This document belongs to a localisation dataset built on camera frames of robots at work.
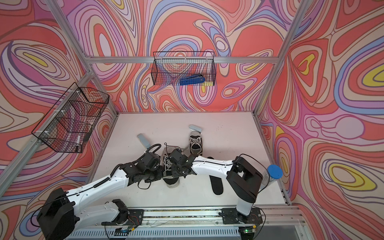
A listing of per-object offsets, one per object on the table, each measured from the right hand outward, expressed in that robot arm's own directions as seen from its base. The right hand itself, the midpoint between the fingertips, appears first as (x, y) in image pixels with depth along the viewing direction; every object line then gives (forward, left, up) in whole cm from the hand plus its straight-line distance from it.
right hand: (178, 175), depth 84 cm
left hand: (-1, +6, +3) cm, 7 cm away
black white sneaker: (-4, +3, +2) cm, 6 cm away
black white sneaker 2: (+19, -11, +4) cm, 22 cm away
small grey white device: (+35, -12, 0) cm, 37 cm away
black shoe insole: (-5, -22, -3) cm, 23 cm away
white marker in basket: (+9, +47, +24) cm, 53 cm away
